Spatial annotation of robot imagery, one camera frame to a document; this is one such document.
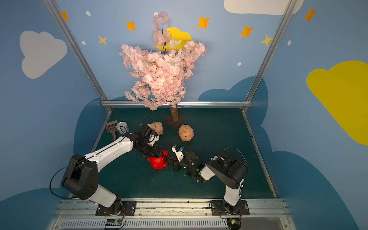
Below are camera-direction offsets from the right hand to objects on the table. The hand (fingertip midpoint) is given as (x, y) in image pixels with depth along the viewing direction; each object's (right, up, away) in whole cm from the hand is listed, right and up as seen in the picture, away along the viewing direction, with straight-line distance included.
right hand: (169, 158), depth 86 cm
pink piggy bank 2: (+10, +15, +10) cm, 20 cm away
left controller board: (-28, -31, -13) cm, 43 cm away
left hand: (-7, +3, +1) cm, 7 cm away
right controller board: (+35, -31, -12) cm, 49 cm away
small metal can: (-36, +18, +15) cm, 43 cm away
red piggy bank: (-5, -1, -3) cm, 6 cm away
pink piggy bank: (-11, +18, +17) cm, 27 cm away
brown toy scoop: (-47, +17, +23) cm, 55 cm away
